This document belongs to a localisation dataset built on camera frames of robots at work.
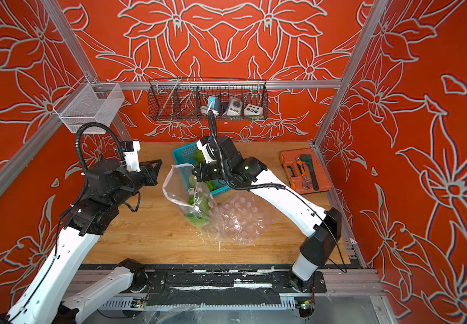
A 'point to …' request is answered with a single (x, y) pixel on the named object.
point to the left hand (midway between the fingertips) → (161, 159)
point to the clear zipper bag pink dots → (237, 219)
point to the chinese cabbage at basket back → (198, 157)
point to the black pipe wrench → (308, 158)
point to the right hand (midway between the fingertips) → (186, 172)
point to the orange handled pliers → (300, 166)
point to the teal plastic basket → (184, 155)
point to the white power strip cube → (252, 110)
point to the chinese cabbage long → (199, 204)
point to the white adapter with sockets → (235, 106)
